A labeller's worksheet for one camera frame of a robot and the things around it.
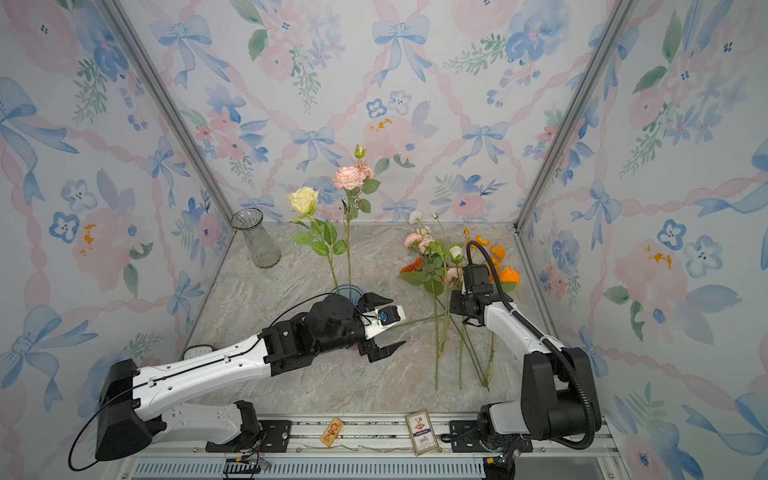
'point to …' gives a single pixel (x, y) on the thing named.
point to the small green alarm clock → (199, 349)
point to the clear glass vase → (265, 250)
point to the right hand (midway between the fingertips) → (461, 300)
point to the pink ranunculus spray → (430, 273)
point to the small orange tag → (332, 432)
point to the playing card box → (421, 432)
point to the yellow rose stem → (323, 237)
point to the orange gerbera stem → (413, 266)
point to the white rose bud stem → (456, 254)
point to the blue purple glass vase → (349, 291)
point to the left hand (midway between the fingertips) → (397, 316)
